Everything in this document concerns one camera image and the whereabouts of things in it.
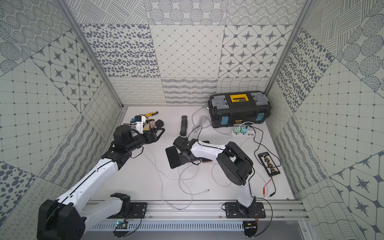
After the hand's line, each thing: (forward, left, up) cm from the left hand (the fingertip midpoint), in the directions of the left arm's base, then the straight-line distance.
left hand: (156, 127), depth 78 cm
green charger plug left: (+12, -48, -18) cm, 52 cm away
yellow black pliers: (+30, +15, -22) cm, 40 cm away
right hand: (-6, -17, -24) cm, 30 cm away
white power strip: (+12, -57, -22) cm, 63 cm away
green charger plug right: (+12, -52, -18) cm, 57 cm away
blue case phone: (-6, -7, -24) cm, 25 cm away
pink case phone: (-7, -26, -23) cm, 36 cm away
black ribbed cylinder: (+16, -11, -21) cm, 29 cm away
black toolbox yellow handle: (+21, -45, -7) cm, 51 cm away
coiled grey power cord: (+24, -25, -24) cm, 42 cm away
